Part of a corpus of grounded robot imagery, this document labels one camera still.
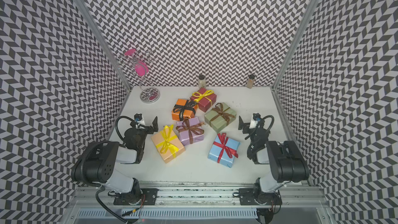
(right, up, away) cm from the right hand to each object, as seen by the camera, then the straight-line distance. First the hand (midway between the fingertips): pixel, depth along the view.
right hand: (247, 117), depth 89 cm
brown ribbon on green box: (-16, +4, +9) cm, 19 cm away
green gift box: (-15, -1, +6) cm, 17 cm away
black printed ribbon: (-35, +7, +9) cm, 37 cm away
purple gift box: (-37, -9, -4) cm, 38 cm away
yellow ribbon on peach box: (-47, -9, -1) cm, 48 cm away
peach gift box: (-44, -19, -9) cm, 49 cm away
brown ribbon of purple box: (-31, -6, 0) cm, 31 cm away
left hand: (-58, 0, +1) cm, 58 cm away
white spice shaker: (-28, +24, +23) cm, 43 cm away
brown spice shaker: (+9, +24, +27) cm, 37 cm away
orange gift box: (-36, +2, +7) cm, 37 cm away
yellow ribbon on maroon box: (-24, +15, +15) cm, 32 cm away
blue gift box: (-15, -16, -9) cm, 24 cm away
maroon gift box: (-25, +12, +16) cm, 32 cm away
